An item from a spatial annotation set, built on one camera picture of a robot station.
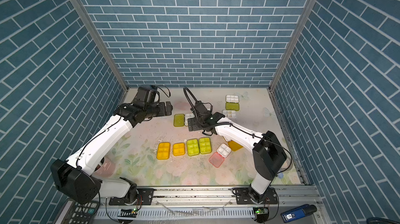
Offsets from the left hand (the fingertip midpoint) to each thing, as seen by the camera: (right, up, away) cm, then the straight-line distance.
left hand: (169, 109), depth 79 cm
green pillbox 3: (+38, +3, +33) cm, 50 cm away
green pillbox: (+11, -24, +10) cm, 28 cm away
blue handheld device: (+59, -44, -12) cm, 75 cm away
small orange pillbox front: (+3, -24, +11) cm, 26 cm away
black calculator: (-39, -45, -11) cm, 61 cm away
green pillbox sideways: (+1, -8, +23) cm, 24 cm away
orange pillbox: (-6, -25, +10) cm, 27 cm away
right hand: (+14, -8, +7) cm, 17 cm away
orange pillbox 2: (+35, -22, +11) cm, 43 cm away
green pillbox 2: (+18, -22, +10) cm, 30 cm away
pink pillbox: (+28, -25, +10) cm, 39 cm away
